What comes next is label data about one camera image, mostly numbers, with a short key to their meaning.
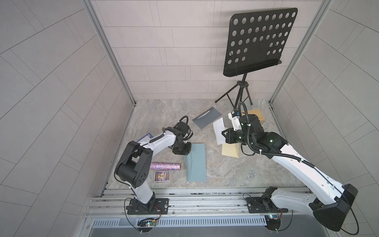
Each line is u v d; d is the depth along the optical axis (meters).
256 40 0.68
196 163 0.83
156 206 0.70
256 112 1.12
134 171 0.45
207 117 1.06
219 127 0.73
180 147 0.74
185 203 0.72
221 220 0.68
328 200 0.38
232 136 0.61
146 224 0.66
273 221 0.68
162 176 0.79
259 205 0.70
